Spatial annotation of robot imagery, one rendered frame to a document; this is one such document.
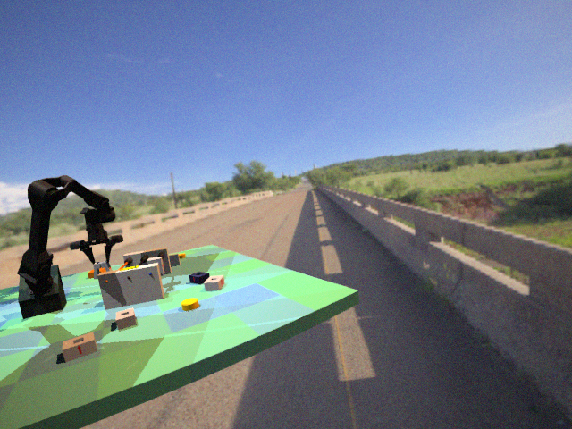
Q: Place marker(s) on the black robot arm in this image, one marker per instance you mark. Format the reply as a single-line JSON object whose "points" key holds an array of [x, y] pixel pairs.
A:
{"points": [[43, 196]]}

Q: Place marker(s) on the small tan box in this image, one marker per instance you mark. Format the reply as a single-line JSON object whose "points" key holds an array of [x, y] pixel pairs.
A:
{"points": [[125, 318]]}

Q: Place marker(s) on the brown rectangular block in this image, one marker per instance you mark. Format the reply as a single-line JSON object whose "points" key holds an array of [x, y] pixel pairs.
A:
{"points": [[79, 347]]}

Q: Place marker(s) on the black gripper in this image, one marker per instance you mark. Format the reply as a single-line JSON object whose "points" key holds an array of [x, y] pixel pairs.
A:
{"points": [[95, 232]]}

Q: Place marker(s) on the orange block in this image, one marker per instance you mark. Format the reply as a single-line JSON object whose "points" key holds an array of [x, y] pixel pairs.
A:
{"points": [[91, 274]]}

